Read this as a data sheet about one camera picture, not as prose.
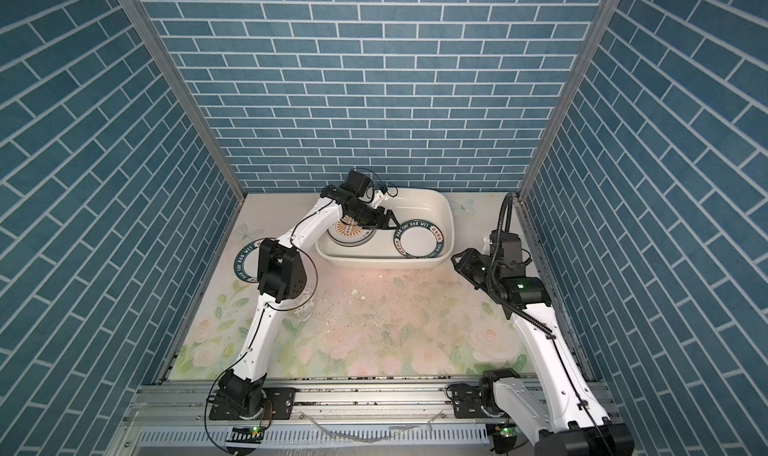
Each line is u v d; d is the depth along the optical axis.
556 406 0.40
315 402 0.75
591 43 0.80
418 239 1.05
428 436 0.71
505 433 0.71
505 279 0.57
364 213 0.87
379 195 0.93
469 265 0.68
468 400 0.74
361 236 1.05
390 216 0.89
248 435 0.72
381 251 0.99
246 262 1.00
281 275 0.63
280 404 0.73
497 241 0.57
